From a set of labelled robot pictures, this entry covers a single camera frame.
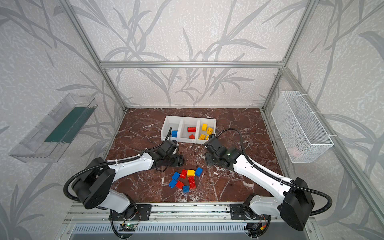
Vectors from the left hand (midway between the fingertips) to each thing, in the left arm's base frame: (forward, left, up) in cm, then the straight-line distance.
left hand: (182, 157), depth 89 cm
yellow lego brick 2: (+16, -12, -2) cm, 20 cm away
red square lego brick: (+16, -5, -3) cm, 17 cm away
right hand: (-1, -17, +9) cm, 19 cm away
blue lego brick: (-8, -10, -1) cm, 13 cm away
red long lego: (+22, -4, -3) cm, 23 cm away
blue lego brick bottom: (-17, -3, -2) cm, 18 cm away
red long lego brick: (-14, -7, -3) cm, 16 cm away
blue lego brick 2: (-14, +4, -3) cm, 15 cm away
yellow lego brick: (+20, -17, -1) cm, 26 cm away
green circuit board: (-34, +23, -4) cm, 42 cm away
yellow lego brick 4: (-9, -5, -2) cm, 10 cm away
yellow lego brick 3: (+14, -15, -1) cm, 21 cm away
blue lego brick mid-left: (-10, +3, -3) cm, 11 cm away
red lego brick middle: (-9, -1, -2) cm, 9 cm away
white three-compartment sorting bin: (+17, +4, +3) cm, 17 cm away
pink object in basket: (-5, -58, +18) cm, 61 cm away
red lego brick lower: (-15, 0, -3) cm, 16 cm away
